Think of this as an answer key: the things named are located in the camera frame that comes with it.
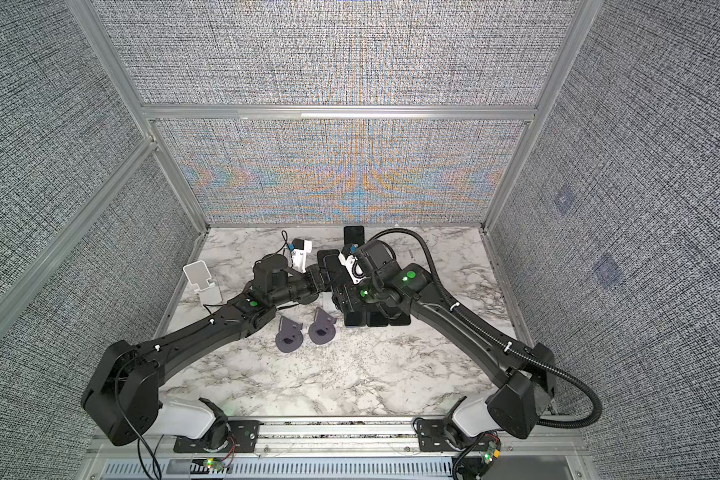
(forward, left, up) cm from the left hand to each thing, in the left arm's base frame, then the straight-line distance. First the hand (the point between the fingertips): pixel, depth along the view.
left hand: (342, 273), depth 76 cm
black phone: (-1, -3, -22) cm, 23 cm away
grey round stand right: (-7, +6, -18) cm, 20 cm away
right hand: (-4, -1, -2) cm, 5 cm away
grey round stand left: (-8, +16, -19) cm, 26 cm away
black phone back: (+22, -4, -9) cm, 24 cm away
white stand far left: (+13, +46, -15) cm, 50 cm away
